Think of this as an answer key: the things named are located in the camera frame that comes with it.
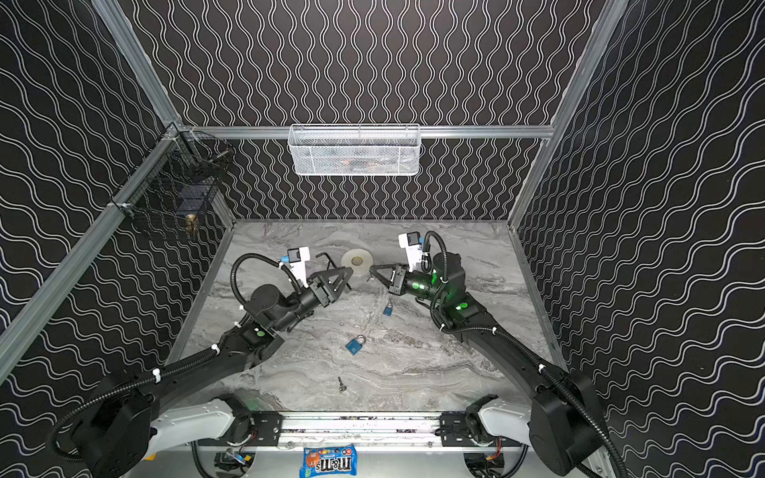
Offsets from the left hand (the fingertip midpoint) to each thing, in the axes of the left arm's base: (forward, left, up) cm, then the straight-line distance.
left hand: (355, 272), depth 67 cm
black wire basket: (+39, +63, -2) cm, 74 cm away
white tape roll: (+28, +5, -30) cm, 41 cm away
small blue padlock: (+9, -6, -32) cm, 34 cm away
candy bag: (-32, +6, -30) cm, 45 cm away
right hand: (+3, -3, -4) cm, 6 cm away
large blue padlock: (-4, +3, -31) cm, 31 cm away
